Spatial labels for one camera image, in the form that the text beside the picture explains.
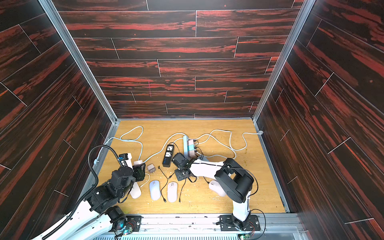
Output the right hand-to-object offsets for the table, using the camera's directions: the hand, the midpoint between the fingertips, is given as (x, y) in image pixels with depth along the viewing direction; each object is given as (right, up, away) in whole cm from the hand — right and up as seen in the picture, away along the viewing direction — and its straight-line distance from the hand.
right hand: (183, 172), depth 93 cm
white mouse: (-15, -8, -10) cm, 20 cm away
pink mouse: (+18, -5, -9) cm, 21 cm away
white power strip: (+1, +19, +9) cm, 21 cm away
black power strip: (-10, +8, +1) cm, 13 cm away
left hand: (-19, +8, -17) cm, 27 cm away
